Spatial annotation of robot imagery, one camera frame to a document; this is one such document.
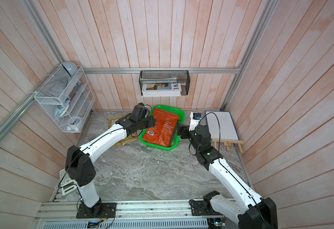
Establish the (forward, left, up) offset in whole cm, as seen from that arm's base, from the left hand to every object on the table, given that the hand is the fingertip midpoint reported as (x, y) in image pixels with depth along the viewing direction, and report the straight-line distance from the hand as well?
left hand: (151, 122), depth 86 cm
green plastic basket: (+14, -21, -12) cm, 28 cm away
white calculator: (-32, +48, -20) cm, 61 cm away
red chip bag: (+2, -8, -13) cm, 15 cm away
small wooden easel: (-4, -52, -18) cm, 55 cm away
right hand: (-6, -18, +8) cm, 21 cm away
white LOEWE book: (+24, -6, +9) cm, 27 cm away
